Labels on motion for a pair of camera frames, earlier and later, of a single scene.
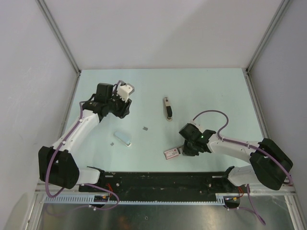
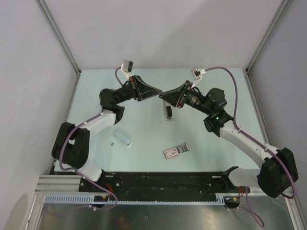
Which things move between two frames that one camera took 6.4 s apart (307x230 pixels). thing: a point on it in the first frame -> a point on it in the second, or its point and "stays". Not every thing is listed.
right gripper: (186, 152) -> (176, 96)
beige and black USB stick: (168, 109) stays
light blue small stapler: (123, 137) stays
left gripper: (124, 110) -> (140, 90)
